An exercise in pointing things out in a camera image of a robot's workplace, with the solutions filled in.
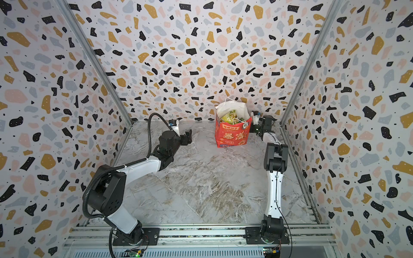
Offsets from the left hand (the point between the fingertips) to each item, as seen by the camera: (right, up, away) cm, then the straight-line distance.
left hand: (186, 129), depth 89 cm
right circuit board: (+42, -56, -17) cm, 72 cm away
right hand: (+36, +5, +24) cm, 43 cm away
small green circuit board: (-20, -55, -18) cm, 61 cm away
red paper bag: (+26, -3, +6) cm, 27 cm away
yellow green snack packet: (+26, +7, +9) cm, 28 cm away
